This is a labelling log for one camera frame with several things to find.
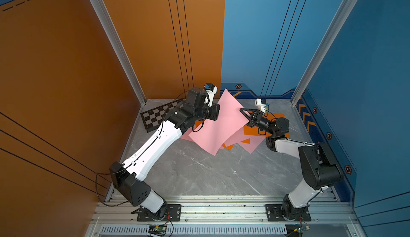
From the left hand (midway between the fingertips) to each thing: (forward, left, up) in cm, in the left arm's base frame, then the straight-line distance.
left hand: (220, 105), depth 72 cm
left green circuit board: (-44, +26, -35) cm, 62 cm away
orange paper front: (-3, -8, -34) cm, 35 cm away
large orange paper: (-7, -17, -10) cm, 21 cm away
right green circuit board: (-44, -34, -33) cm, 64 cm away
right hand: (-1, -10, -5) cm, 11 cm away
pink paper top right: (-7, -10, -16) cm, 20 cm away
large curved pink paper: (-8, +1, -12) cm, 15 cm away
